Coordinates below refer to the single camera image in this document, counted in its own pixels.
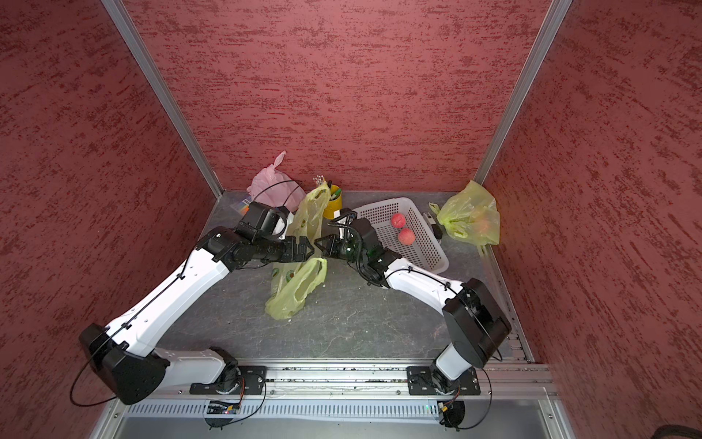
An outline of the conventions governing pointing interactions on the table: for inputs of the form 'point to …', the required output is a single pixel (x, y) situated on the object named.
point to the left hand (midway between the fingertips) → (297, 257)
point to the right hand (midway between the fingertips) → (313, 248)
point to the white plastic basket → (425, 251)
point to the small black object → (436, 227)
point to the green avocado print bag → (294, 282)
